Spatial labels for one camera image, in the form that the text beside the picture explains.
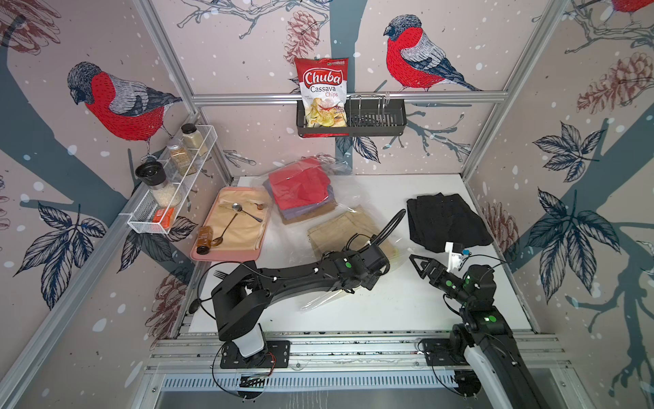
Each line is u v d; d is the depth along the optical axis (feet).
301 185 3.47
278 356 2.40
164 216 2.09
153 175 2.11
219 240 3.21
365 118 3.51
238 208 3.56
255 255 3.10
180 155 2.44
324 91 2.73
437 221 3.28
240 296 1.48
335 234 2.96
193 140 2.66
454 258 2.35
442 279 2.27
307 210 3.42
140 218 2.16
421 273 2.29
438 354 2.36
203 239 3.11
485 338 1.81
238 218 3.51
